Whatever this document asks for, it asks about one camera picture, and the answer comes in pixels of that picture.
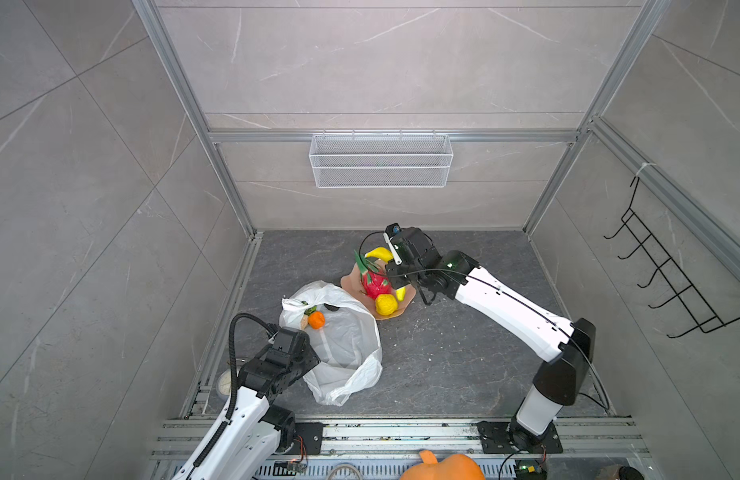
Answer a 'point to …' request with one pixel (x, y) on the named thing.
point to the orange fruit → (317, 320)
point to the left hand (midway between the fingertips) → (313, 352)
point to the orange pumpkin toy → (452, 467)
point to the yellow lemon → (386, 304)
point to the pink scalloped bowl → (354, 281)
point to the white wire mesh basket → (381, 161)
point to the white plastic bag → (348, 345)
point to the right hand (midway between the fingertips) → (396, 266)
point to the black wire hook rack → (707, 319)
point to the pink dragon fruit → (375, 281)
